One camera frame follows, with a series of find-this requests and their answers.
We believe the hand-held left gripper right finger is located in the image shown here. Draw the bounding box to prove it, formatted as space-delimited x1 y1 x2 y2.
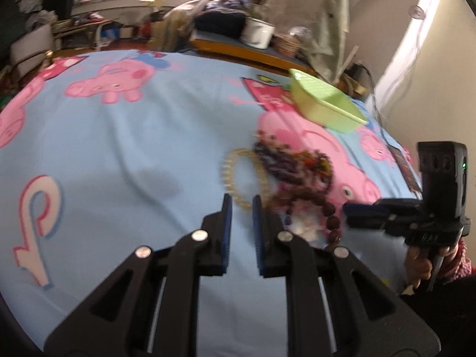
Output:
252 194 443 357

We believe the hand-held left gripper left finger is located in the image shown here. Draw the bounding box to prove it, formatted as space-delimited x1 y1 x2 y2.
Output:
44 193 233 357

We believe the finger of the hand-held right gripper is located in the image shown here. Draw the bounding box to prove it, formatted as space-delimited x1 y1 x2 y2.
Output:
343 201 410 238
372 198 425 217

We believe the brown wooden bead bracelet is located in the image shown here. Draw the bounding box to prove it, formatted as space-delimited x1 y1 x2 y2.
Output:
268 189 346 254

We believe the yellow crystal bead bracelet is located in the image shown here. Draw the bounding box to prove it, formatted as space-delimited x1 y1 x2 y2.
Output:
222 148 274 214

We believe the purple bead bracelet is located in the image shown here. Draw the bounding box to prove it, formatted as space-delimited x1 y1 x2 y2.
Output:
254 131 303 186

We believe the person's right hand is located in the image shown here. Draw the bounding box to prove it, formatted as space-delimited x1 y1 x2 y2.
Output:
403 245 464 291

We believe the light green plastic basket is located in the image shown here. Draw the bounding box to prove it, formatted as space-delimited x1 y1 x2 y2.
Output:
289 68 369 133

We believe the person's dark clothing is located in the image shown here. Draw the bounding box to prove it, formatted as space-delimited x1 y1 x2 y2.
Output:
400 273 476 357

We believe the cartoon pig printed bed sheet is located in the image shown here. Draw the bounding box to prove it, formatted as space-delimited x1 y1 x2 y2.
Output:
0 49 425 357

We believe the wooden bench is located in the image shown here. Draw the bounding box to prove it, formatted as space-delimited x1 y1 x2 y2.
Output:
189 30 317 79

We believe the wicker basket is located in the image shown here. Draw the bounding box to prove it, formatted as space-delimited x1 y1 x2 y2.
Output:
273 33 303 59

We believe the white enamel pot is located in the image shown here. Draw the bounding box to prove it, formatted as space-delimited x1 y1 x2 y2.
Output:
240 17 276 50

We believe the grey cloth cover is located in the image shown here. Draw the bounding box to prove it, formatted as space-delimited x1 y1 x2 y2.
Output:
265 0 351 82

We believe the dark blue cloth pile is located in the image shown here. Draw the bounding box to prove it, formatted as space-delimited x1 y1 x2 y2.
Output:
193 0 249 40

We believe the small wooden desk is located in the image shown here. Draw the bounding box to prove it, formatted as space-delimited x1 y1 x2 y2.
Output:
51 18 117 51

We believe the white chair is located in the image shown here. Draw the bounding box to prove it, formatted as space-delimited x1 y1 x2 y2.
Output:
9 23 57 79

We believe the black cable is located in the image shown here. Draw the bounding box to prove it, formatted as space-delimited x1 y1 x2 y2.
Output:
357 63 400 147

